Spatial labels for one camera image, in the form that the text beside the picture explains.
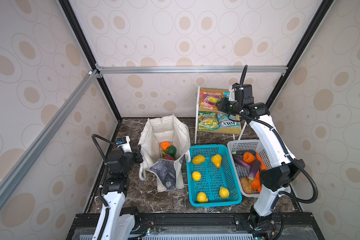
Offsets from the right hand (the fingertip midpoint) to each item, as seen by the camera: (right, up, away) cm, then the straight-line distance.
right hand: (218, 103), depth 78 cm
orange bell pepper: (+21, -31, +13) cm, 39 cm away
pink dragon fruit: (-27, -31, +12) cm, 43 cm away
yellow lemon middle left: (-11, -40, +7) cm, 42 cm away
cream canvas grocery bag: (-25, -38, +1) cm, 45 cm away
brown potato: (+14, -43, 0) cm, 45 cm away
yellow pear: (+2, -32, +13) cm, 34 cm away
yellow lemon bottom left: (-8, -50, 0) cm, 50 cm away
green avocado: (-26, -26, +15) cm, 40 cm away
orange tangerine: (-31, -24, +19) cm, 43 cm away
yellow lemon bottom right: (+3, -47, +2) cm, 48 cm away
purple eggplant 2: (+23, -35, +7) cm, 43 cm away
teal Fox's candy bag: (+7, -9, +14) cm, 19 cm away
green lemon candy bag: (-3, -8, +15) cm, 17 cm away
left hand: (-38, -21, -3) cm, 44 cm away
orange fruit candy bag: (-4, +2, 0) cm, 5 cm away
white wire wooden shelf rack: (+12, -14, +15) cm, 24 cm away
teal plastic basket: (-1, -43, +10) cm, 44 cm away
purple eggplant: (+16, -32, +13) cm, 38 cm away
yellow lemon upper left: (-9, -32, +14) cm, 36 cm away
